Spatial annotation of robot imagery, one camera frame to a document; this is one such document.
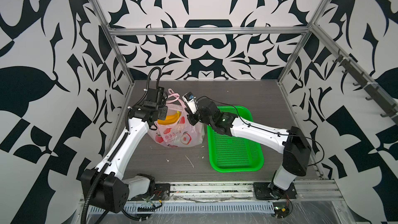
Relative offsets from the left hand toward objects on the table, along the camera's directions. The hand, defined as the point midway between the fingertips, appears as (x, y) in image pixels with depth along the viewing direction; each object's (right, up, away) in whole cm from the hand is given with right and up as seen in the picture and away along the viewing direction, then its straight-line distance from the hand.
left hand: (156, 106), depth 79 cm
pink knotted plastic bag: (+9, -13, +3) cm, 16 cm away
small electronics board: (+59, -46, -7) cm, 75 cm away
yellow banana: (+4, -9, +13) cm, 16 cm away
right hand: (+15, 0, -2) cm, 15 cm away
